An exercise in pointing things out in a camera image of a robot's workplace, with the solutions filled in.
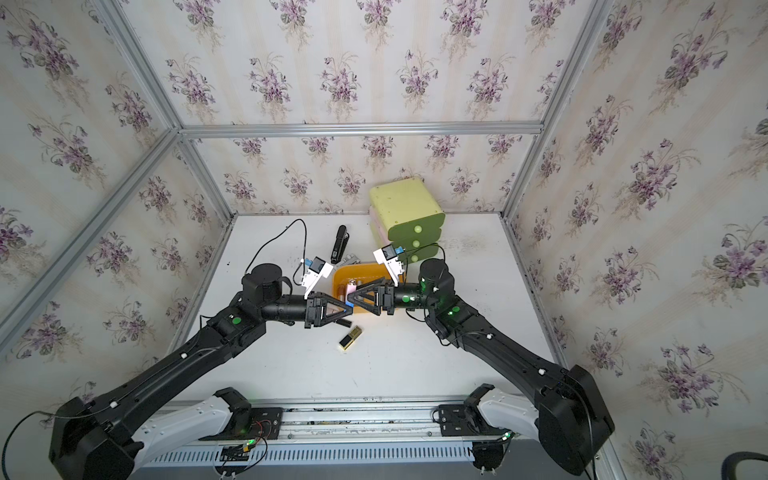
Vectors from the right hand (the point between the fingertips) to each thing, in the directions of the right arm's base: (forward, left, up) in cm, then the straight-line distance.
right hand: (357, 299), depth 65 cm
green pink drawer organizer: (+33, -12, -6) cm, 35 cm away
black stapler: (+38, +11, -24) cm, 46 cm away
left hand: (-4, +1, -2) cm, 4 cm away
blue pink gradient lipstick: (+1, +2, +2) cm, 3 cm away
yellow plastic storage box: (+25, +4, -27) cm, 37 cm away
